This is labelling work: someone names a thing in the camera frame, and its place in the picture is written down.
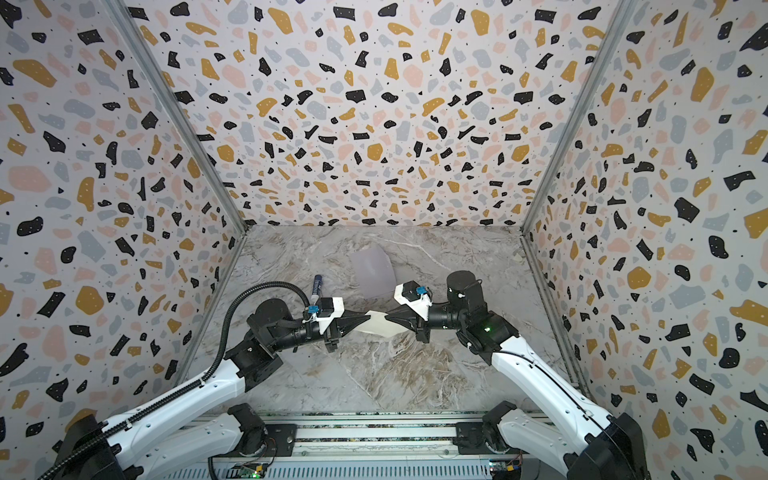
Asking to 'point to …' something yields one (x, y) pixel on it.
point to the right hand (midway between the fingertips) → (385, 312)
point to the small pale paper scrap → (517, 257)
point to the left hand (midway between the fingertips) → (366, 313)
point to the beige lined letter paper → (377, 324)
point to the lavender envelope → (373, 271)
